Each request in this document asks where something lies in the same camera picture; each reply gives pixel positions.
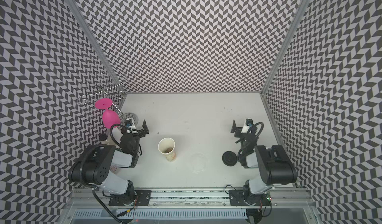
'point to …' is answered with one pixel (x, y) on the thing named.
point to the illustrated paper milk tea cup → (166, 146)
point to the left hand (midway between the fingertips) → (138, 122)
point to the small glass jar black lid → (103, 139)
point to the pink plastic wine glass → (110, 118)
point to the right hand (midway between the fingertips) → (241, 122)
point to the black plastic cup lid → (229, 158)
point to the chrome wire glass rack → (106, 87)
